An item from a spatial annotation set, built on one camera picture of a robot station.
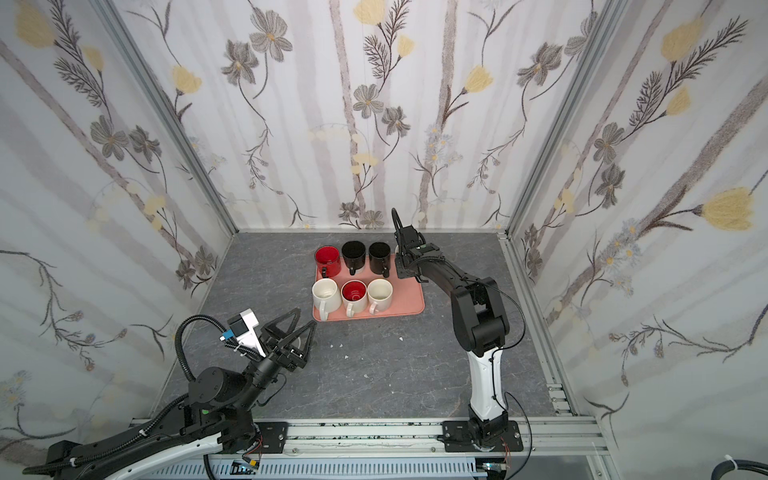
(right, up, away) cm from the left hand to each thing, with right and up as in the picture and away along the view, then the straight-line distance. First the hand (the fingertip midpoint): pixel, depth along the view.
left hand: (301, 313), depth 61 cm
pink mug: (+15, 0, +36) cm, 39 cm away
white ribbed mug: (-2, -1, +33) cm, 33 cm away
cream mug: (+6, -1, +38) cm, 38 cm away
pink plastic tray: (+25, -1, +39) cm, 47 cm away
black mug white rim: (+15, +13, +41) cm, 45 cm away
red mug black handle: (-4, +11, +46) cm, 48 cm away
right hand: (+24, +12, +37) cm, 46 cm away
